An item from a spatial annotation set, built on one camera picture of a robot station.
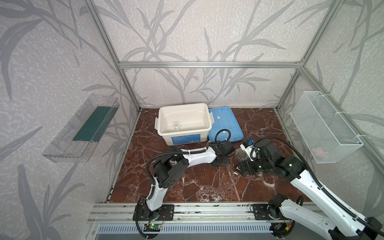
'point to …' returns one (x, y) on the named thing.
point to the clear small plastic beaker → (176, 126)
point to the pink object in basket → (320, 154)
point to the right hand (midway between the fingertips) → (240, 159)
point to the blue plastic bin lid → (225, 126)
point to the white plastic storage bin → (185, 124)
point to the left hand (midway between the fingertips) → (224, 159)
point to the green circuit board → (152, 227)
